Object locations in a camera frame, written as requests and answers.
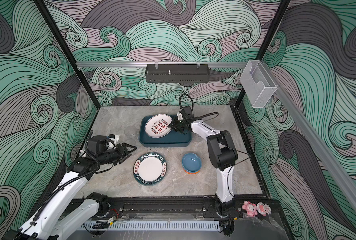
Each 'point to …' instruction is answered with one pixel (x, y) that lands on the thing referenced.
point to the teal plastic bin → (173, 139)
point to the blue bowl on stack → (191, 162)
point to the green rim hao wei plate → (150, 168)
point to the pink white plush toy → (263, 209)
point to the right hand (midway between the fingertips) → (167, 125)
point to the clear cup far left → (130, 130)
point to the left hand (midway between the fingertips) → (135, 149)
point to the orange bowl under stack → (192, 173)
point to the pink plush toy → (251, 209)
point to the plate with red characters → (156, 126)
